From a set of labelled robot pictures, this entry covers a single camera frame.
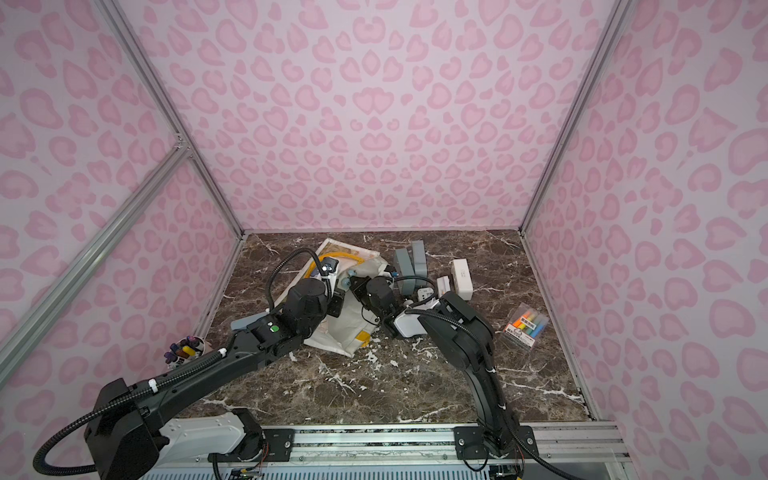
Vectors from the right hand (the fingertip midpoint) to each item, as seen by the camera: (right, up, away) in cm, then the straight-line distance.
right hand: (349, 276), depth 94 cm
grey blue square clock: (+23, +6, +6) cm, 24 cm away
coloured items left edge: (-39, -18, -18) cm, 46 cm away
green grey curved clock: (+20, +4, +4) cm, 20 cm away
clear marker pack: (+54, -15, -1) cm, 56 cm away
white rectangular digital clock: (+37, -1, +4) cm, 37 cm away
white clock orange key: (+30, -3, +1) cm, 30 cm away
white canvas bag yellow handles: (+1, -16, -5) cm, 17 cm away
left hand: (0, 0, -15) cm, 15 cm away
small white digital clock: (+24, -6, +4) cm, 25 cm away
